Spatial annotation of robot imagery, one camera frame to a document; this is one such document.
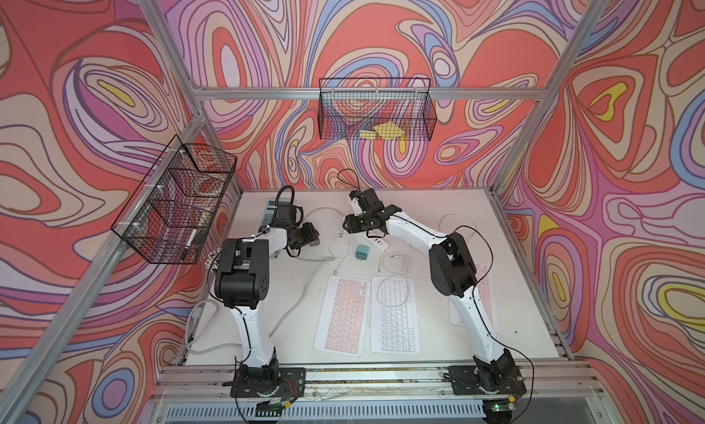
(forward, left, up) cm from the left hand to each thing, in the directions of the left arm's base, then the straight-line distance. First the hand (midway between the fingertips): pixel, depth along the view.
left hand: (316, 234), depth 102 cm
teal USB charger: (-7, -17, -1) cm, 19 cm away
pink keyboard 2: (-19, -59, -1) cm, 62 cm away
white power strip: (-4, -23, -1) cm, 23 cm away
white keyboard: (-31, -27, -2) cm, 41 cm away
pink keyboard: (-29, -11, -4) cm, 32 cm away
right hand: (0, -12, +2) cm, 13 cm away
